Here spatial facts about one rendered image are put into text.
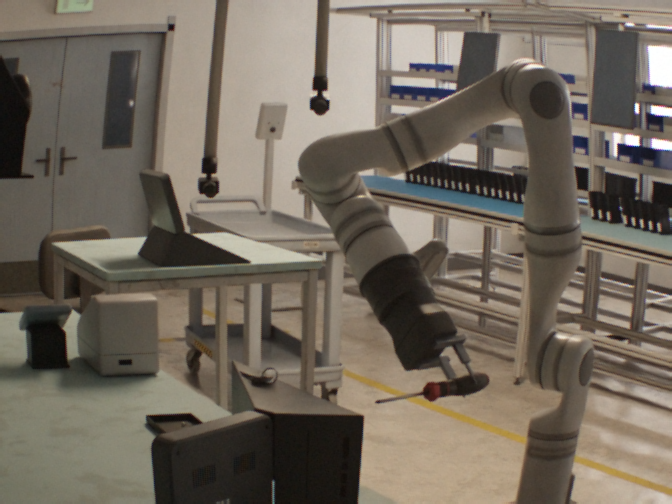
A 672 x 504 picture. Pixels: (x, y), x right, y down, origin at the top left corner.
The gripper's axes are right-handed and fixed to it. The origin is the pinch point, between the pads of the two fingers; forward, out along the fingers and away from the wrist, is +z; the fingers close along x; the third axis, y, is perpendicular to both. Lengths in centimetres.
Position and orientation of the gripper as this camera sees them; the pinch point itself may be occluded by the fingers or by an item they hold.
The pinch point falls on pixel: (469, 389)
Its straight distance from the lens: 126.0
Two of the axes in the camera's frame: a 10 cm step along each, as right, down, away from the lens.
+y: -8.2, 0.6, -5.6
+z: 4.1, 7.5, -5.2
